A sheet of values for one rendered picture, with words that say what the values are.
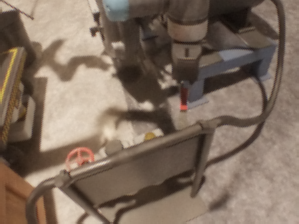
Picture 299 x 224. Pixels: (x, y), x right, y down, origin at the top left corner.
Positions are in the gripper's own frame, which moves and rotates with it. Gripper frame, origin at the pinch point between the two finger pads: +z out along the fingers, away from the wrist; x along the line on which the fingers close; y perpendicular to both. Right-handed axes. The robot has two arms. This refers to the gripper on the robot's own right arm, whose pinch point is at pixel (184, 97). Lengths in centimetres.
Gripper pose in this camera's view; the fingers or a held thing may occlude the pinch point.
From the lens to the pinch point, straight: 66.8
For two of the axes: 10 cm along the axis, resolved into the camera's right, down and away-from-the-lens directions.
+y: 1.3, -7.7, 6.2
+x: -9.9, -0.5, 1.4
